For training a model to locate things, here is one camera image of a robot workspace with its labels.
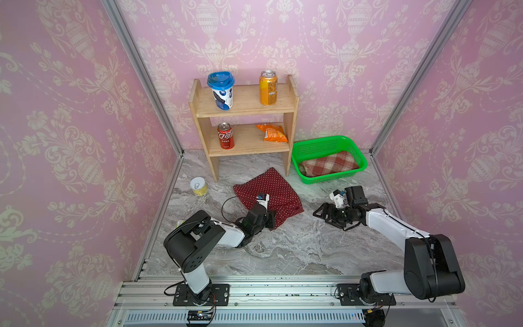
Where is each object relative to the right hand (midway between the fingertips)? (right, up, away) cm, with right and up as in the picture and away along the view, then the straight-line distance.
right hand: (321, 216), depth 88 cm
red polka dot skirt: (-16, +7, +11) cm, 20 cm away
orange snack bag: (-21, +37, +3) cm, 42 cm away
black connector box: (+15, -32, -16) cm, 39 cm away
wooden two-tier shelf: (-33, +35, +10) cm, 49 cm away
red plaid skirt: (+11, +24, +17) cm, 31 cm away
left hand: (-19, 0, +4) cm, 19 cm away
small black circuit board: (-48, -32, -15) cm, 60 cm away
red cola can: (-41, +35, -2) cm, 54 cm away
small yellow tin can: (-57, +12, +12) cm, 59 cm away
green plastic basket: (0, +32, +33) cm, 46 cm away
